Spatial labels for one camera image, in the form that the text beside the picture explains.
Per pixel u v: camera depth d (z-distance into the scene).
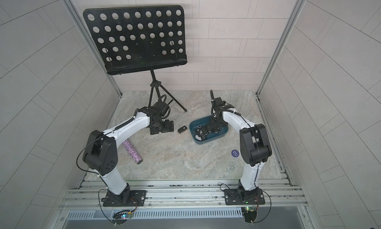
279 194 0.74
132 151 0.82
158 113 0.66
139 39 0.64
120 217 0.65
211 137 0.89
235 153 0.87
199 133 0.90
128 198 0.67
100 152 0.45
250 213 0.69
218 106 0.74
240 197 0.64
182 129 0.95
